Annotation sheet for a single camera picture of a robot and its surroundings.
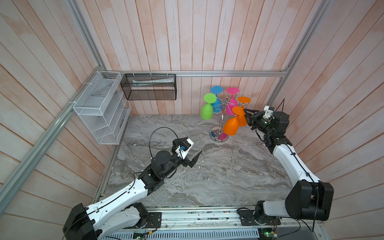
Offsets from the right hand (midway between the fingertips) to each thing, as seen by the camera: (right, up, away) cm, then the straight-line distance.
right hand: (242, 109), depth 76 cm
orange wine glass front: (-4, -8, +6) cm, 11 cm away
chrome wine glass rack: (-8, -14, +31) cm, 35 cm away
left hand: (-26, -18, -7) cm, 32 cm away
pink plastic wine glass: (0, +7, +17) cm, 18 cm away
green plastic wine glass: (-17, +2, +13) cm, 21 cm away
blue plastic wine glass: (-11, +4, +12) cm, 17 cm away
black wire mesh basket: (-56, +20, +28) cm, 66 cm away
